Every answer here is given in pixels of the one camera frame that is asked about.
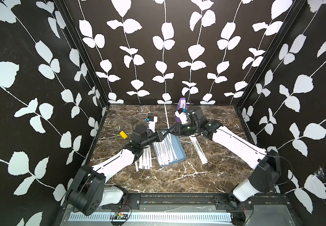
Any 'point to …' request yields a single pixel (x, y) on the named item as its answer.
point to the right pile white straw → (199, 149)
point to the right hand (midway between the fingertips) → (168, 129)
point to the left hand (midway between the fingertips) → (170, 129)
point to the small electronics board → (120, 215)
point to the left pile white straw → (144, 161)
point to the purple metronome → (182, 104)
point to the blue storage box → (179, 150)
